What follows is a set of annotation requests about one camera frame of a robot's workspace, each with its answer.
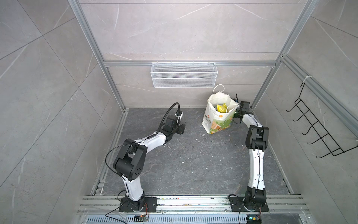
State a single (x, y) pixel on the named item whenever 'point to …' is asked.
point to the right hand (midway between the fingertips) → (222, 110)
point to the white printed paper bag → (213, 121)
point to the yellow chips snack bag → (222, 108)
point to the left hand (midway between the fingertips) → (183, 121)
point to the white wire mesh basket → (183, 75)
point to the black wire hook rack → (335, 149)
